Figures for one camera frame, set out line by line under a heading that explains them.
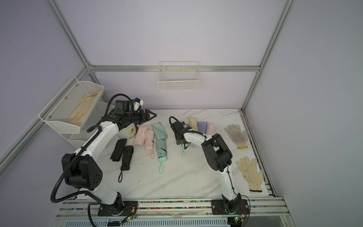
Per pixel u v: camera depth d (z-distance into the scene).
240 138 1.03
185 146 0.87
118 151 0.93
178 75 0.95
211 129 1.05
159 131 1.05
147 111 0.75
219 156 0.55
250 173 0.86
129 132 0.98
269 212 0.73
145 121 0.74
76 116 0.75
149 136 0.99
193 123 1.08
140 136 1.01
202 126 1.08
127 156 0.91
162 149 0.93
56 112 0.69
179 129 0.79
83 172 0.44
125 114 0.66
